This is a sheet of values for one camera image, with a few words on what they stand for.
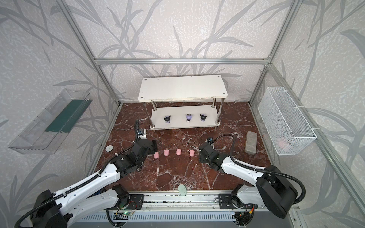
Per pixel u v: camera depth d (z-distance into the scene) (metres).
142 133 0.70
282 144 0.73
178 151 0.91
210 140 0.78
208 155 0.66
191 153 0.91
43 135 0.64
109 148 0.94
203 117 0.99
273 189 0.42
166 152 0.91
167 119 0.97
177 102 1.23
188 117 0.99
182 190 0.75
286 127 0.62
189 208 0.73
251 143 0.94
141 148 0.58
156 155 0.89
